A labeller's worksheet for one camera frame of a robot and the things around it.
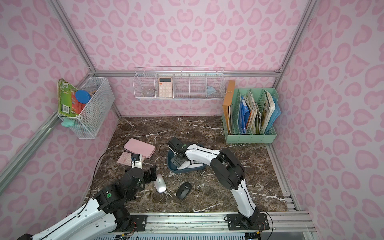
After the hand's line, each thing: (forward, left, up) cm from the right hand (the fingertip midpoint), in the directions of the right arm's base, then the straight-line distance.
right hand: (182, 154), depth 95 cm
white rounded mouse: (-7, -4, +1) cm, 8 cm away
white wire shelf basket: (+37, +2, +27) cm, 46 cm away
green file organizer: (+18, -45, +16) cm, 51 cm away
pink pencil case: (+5, +25, -2) cm, 26 cm away
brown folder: (+18, -28, +30) cm, 45 cm away
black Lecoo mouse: (-22, -3, -1) cm, 22 cm away
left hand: (-13, +15, +13) cm, 24 cm away
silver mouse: (-19, +11, 0) cm, 21 cm away
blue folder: (+20, -39, +15) cm, 47 cm away
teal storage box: (-9, +4, -1) cm, 10 cm away
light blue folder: (+19, -58, +6) cm, 61 cm away
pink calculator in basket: (+32, +10, +28) cm, 44 cm away
